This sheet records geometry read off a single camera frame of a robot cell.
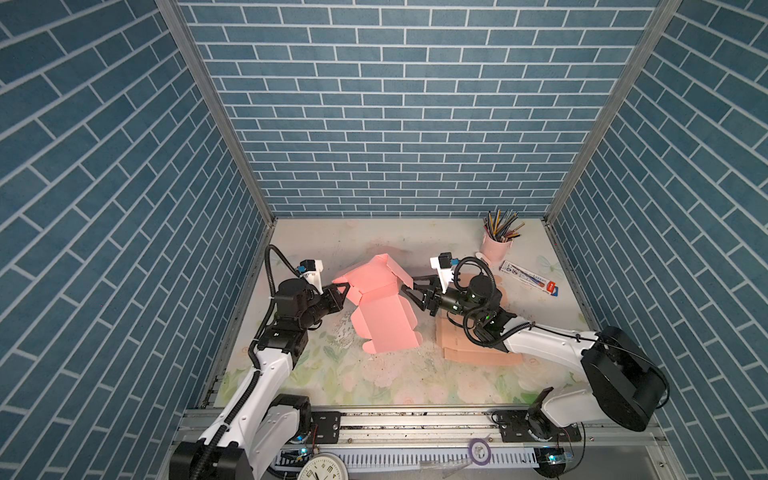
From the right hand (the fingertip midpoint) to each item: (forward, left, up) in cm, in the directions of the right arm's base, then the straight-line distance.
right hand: (403, 283), depth 74 cm
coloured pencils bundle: (+35, -32, -13) cm, 49 cm away
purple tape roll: (-31, -21, -24) cm, 44 cm away
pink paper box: (-5, +5, -9) cm, 11 cm away
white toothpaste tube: (+21, -42, -23) cm, 52 cm away
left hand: (+1, +14, -5) cm, 15 cm away
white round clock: (-37, +15, -19) cm, 44 cm away
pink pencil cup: (+27, -29, -17) cm, 44 cm away
